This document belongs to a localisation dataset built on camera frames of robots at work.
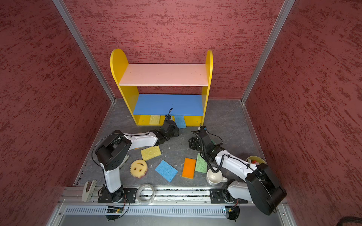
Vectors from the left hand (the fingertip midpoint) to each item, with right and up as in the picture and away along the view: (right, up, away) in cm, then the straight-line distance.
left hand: (177, 131), depth 96 cm
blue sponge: (+2, +6, +6) cm, 9 cm away
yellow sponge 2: (-17, -13, -6) cm, 22 cm away
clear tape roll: (-17, -33, -19) cm, 41 cm away
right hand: (+10, -7, -8) cm, 14 cm away
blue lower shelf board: (-11, +19, -1) cm, 21 cm away
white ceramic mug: (+23, -26, -15) cm, 38 cm away
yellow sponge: (-18, +8, +9) cm, 21 cm away
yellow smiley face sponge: (-22, -20, -14) cm, 33 cm away
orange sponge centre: (+8, -21, -12) cm, 26 cm away
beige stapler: (-46, -28, -22) cm, 58 cm away
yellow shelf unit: (-21, +31, +22) cm, 43 cm away
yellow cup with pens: (+44, -12, -23) cm, 51 cm away
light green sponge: (+16, -19, -12) cm, 28 cm away
